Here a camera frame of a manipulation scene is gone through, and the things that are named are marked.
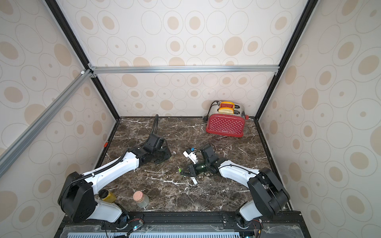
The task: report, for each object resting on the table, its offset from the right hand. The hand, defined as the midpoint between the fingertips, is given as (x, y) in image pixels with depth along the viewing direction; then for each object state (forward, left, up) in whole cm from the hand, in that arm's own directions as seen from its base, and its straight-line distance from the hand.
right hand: (182, 177), depth 78 cm
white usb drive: (+2, -6, -11) cm, 13 cm away
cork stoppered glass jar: (-12, +19, 0) cm, 22 cm away
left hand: (+12, +5, +4) cm, 13 cm away
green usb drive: (+3, +1, +2) cm, 4 cm away
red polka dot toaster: (+39, -26, +6) cm, 47 cm away
